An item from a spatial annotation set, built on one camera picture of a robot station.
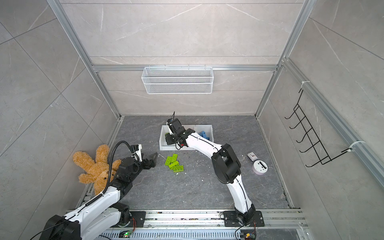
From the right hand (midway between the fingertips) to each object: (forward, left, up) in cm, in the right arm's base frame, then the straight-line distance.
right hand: (168, 137), depth 93 cm
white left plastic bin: (+1, +5, -10) cm, 11 cm away
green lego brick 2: (-14, -4, -9) cm, 17 cm away
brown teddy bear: (-20, +38, -3) cm, 42 cm away
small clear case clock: (-9, -54, -10) cm, 56 cm away
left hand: (-11, +9, +2) cm, 14 cm away
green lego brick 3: (-17, -6, -10) cm, 21 cm away
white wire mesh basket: (+35, -6, +19) cm, 40 cm away
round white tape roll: (-17, -56, -9) cm, 59 cm away
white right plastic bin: (+11, -26, -6) cm, 29 cm away
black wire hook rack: (-23, -73, +18) cm, 78 cm away
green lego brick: (-10, 0, -11) cm, 15 cm away
